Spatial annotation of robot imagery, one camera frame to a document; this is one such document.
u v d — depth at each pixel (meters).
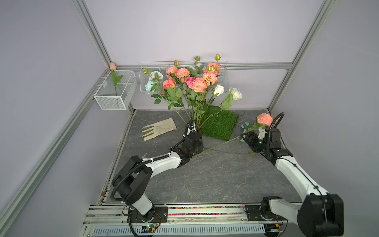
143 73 0.77
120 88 1.02
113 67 0.89
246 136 0.78
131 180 0.45
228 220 0.74
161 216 0.74
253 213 0.74
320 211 0.41
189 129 0.73
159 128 1.08
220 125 1.08
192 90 0.70
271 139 0.63
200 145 0.99
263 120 0.74
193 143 0.66
